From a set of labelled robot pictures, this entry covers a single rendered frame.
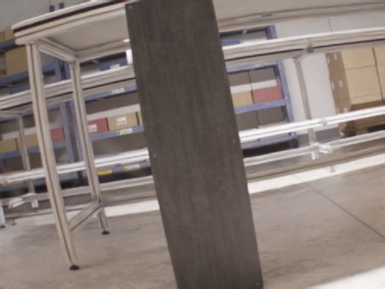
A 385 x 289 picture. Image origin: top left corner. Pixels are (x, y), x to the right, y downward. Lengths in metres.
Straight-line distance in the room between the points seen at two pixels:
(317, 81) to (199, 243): 4.95
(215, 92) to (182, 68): 0.11
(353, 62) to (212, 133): 4.03
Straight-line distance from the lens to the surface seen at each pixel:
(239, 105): 5.62
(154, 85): 1.37
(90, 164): 2.65
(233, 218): 1.38
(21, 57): 6.07
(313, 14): 2.75
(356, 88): 5.29
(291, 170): 2.68
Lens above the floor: 0.49
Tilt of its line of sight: 2 degrees down
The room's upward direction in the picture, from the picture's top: 10 degrees counter-clockwise
